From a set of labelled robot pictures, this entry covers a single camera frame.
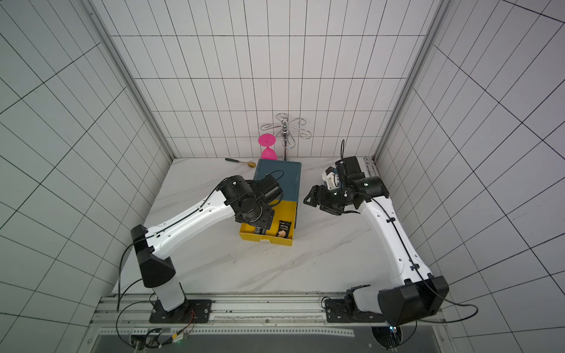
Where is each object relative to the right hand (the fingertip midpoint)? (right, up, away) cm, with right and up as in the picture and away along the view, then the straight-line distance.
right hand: (304, 203), depth 73 cm
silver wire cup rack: (-5, +29, +20) cm, 36 cm away
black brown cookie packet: (-7, -10, +3) cm, 12 cm away
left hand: (-17, -7, 0) cm, 19 cm away
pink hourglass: (-14, +24, +15) cm, 32 cm away
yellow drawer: (-6, -4, +9) cm, 11 cm away
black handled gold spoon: (-26, +16, +45) cm, 54 cm away
